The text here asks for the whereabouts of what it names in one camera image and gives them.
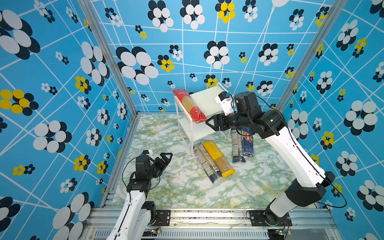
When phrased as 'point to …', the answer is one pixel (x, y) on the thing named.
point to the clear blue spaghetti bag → (208, 164)
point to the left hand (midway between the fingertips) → (170, 157)
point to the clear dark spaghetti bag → (237, 146)
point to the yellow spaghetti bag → (225, 168)
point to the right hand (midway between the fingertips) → (212, 119)
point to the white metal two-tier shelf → (205, 99)
